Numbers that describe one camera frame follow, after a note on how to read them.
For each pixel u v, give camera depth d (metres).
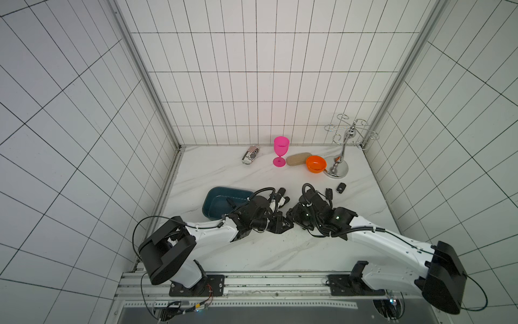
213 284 0.74
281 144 1.00
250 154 1.13
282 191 1.00
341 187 1.00
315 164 1.07
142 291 0.70
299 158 1.10
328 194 0.97
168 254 0.43
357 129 0.87
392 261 0.46
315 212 0.59
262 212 0.66
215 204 0.97
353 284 0.65
